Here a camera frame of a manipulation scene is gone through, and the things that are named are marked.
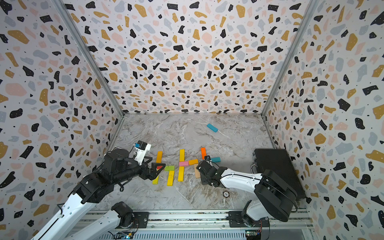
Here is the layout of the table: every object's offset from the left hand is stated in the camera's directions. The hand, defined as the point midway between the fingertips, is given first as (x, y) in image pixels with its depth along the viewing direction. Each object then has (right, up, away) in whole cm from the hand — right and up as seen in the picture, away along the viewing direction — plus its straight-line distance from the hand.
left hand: (159, 161), depth 67 cm
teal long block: (+26, +15, +47) cm, 56 cm away
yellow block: (-7, -16, +19) cm, 26 cm away
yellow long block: (+7, -13, +21) cm, 26 cm away
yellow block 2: (+1, -16, +20) cm, 25 cm away
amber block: (+13, -7, +28) cm, 31 cm away
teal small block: (+28, -5, +29) cm, 41 cm away
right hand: (+21, -14, +21) cm, 33 cm away
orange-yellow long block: (-8, -4, +28) cm, 30 cm away
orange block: (+20, -2, +33) cm, 39 cm away
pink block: (+8, -7, +26) cm, 28 cm away
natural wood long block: (+17, -12, +23) cm, 31 cm away
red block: (+1, -2, -3) cm, 3 cm away
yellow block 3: (+6, -3, +31) cm, 32 cm away
